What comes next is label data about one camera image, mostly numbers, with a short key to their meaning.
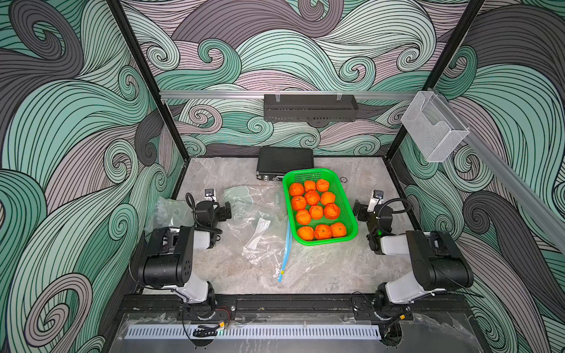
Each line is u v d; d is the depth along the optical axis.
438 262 0.45
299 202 0.95
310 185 1.01
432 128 0.74
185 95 0.95
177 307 0.72
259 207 0.99
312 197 0.97
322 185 1.03
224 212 0.87
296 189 0.98
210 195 0.82
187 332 0.69
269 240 0.88
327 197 0.96
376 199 0.80
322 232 0.85
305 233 0.86
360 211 0.87
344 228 0.87
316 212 0.92
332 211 0.92
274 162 1.12
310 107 0.96
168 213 0.94
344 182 1.10
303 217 0.90
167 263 0.45
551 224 0.50
